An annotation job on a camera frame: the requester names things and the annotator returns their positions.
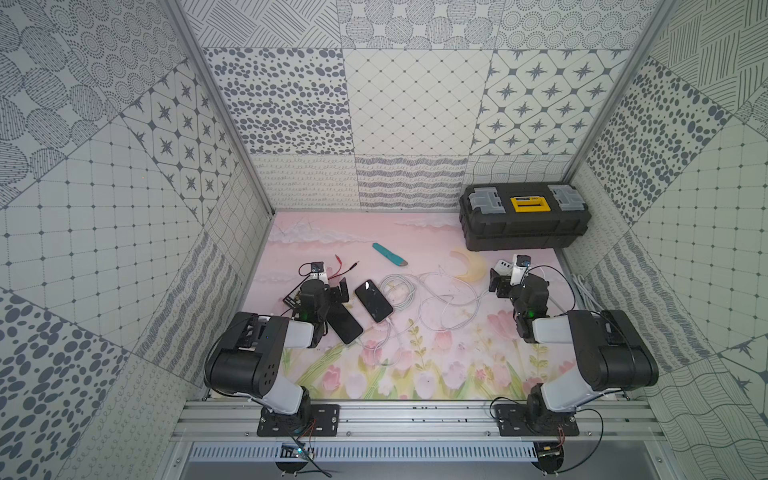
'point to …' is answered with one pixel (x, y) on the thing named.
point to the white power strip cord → (584, 292)
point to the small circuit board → (293, 450)
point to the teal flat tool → (390, 256)
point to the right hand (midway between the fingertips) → (507, 272)
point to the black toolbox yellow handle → (522, 216)
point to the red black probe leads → (341, 272)
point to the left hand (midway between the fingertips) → (323, 275)
